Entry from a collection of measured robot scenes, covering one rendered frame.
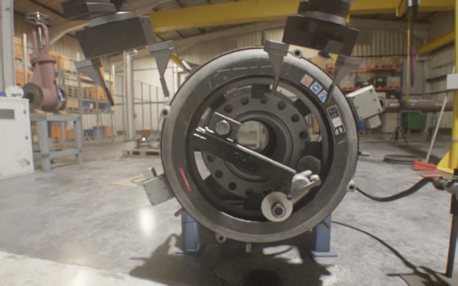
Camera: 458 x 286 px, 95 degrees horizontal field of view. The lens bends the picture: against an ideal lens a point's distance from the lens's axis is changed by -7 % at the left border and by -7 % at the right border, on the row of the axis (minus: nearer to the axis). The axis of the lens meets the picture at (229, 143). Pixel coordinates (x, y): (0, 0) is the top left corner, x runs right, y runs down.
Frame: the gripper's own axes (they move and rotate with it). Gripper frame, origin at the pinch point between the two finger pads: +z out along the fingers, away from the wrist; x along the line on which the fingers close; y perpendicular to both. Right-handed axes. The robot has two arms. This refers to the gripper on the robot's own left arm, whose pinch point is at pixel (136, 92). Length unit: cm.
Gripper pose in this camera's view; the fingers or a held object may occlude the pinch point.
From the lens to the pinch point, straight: 51.1
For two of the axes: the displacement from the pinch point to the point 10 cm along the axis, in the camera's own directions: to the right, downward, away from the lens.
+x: -9.8, 1.2, 1.4
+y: 0.7, -4.7, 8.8
